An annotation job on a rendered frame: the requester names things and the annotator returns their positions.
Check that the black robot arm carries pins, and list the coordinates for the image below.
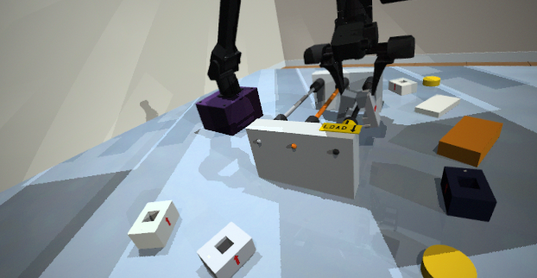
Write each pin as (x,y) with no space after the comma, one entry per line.
(349,41)

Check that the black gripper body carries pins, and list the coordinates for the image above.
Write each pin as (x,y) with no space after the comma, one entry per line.
(398,47)

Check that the white flat block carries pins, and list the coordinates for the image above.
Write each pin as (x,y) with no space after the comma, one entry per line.
(436,106)

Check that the orange rectangular block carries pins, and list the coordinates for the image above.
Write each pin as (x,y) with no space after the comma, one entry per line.
(470,140)

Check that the yellow short cylinder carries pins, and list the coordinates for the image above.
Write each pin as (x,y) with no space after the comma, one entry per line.
(431,81)
(442,261)

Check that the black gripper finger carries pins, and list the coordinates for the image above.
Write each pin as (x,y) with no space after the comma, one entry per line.
(336,71)
(379,66)

